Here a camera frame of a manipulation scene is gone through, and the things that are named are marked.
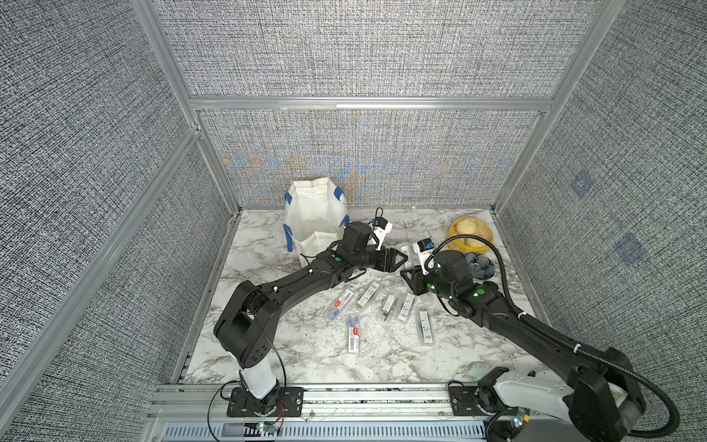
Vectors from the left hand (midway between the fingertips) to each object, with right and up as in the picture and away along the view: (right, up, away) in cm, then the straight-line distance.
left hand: (406, 255), depth 80 cm
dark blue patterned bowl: (+29, -5, +16) cm, 33 cm away
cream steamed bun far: (+27, +9, +23) cm, 37 cm away
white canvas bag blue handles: (-30, +15, +27) cm, 43 cm away
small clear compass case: (-4, -17, +10) cm, 20 cm away
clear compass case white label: (+2, -18, +10) cm, 21 cm away
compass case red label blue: (-21, -19, +10) cm, 30 cm away
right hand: (0, -3, +1) cm, 3 cm away
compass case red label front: (-15, -24, +4) cm, 29 cm away
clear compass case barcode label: (+7, -23, +5) cm, 24 cm away
